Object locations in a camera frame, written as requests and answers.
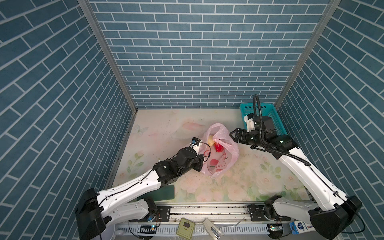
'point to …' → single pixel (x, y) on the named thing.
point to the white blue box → (297, 227)
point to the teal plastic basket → (268, 109)
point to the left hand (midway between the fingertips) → (204, 156)
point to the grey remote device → (215, 232)
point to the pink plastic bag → (216, 163)
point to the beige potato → (211, 141)
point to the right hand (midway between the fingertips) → (233, 133)
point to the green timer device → (185, 228)
